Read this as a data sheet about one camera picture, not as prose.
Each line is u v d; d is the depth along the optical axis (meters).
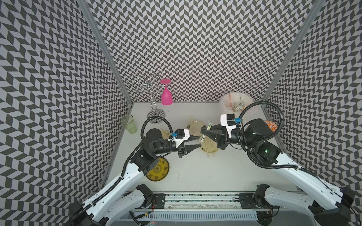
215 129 0.51
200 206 0.72
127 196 0.57
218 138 0.51
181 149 0.54
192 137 0.59
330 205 0.38
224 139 0.49
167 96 0.95
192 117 1.05
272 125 0.98
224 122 0.44
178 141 0.52
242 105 0.87
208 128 0.51
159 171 0.82
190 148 0.54
